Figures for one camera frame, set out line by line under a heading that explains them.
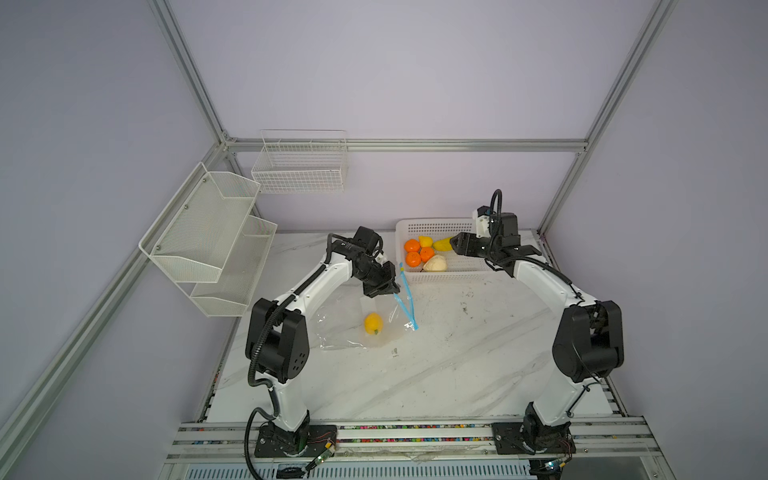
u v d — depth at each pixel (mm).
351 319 938
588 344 477
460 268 1077
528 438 678
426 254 1083
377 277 770
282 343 478
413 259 1075
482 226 819
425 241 1112
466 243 814
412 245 1110
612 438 763
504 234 705
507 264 665
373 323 867
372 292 785
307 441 722
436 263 1040
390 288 780
